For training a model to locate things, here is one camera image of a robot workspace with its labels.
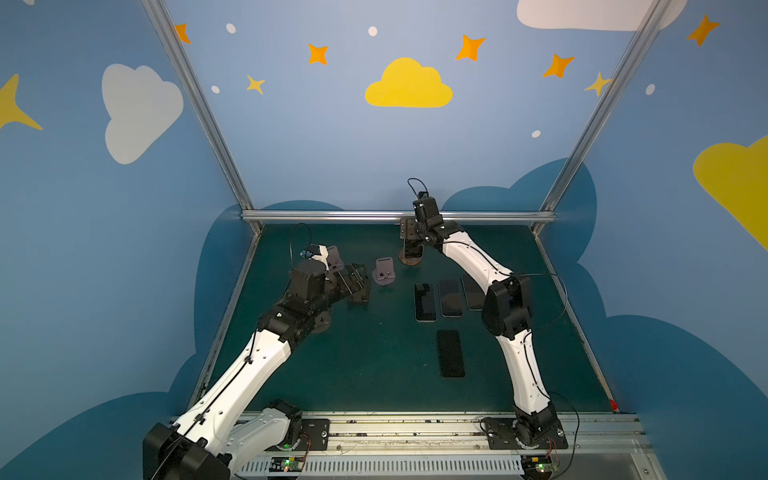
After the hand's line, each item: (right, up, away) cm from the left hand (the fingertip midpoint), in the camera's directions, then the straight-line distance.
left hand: (359, 273), depth 75 cm
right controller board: (+44, -47, -4) cm, 64 cm away
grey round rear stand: (+6, -2, +26) cm, 27 cm away
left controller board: (-17, -46, -5) cm, 49 cm away
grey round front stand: (-12, +3, +29) cm, 32 cm away
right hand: (+17, +16, +24) cm, 34 cm away
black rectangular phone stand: (-2, -10, +23) cm, 25 cm away
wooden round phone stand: (+16, +3, +36) cm, 40 cm away
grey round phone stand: (-13, -16, +15) cm, 26 cm away
